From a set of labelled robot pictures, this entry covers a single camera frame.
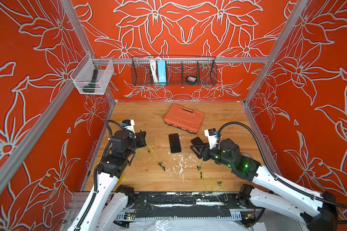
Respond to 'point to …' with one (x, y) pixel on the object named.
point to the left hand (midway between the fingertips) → (146, 131)
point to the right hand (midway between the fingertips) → (192, 144)
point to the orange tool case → (188, 119)
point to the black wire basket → (178, 69)
